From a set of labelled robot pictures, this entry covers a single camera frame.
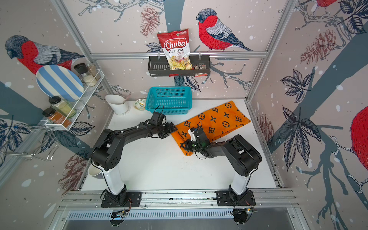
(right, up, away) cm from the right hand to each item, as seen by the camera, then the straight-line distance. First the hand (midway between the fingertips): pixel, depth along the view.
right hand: (181, 144), depth 92 cm
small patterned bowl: (-36, +28, +25) cm, 52 cm away
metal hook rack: (-57, +3, -29) cm, 64 cm away
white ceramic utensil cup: (-49, +28, +15) cm, 58 cm away
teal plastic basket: (-12, +32, +30) cm, 45 cm away
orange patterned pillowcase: (+25, +13, +12) cm, 31 cm away
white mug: (-47, -12, -14) cm, 51 cm away
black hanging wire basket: (-16, +53, +3) cm, 56 cm away
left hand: (-3, +10, +3) cm, 11 cm away
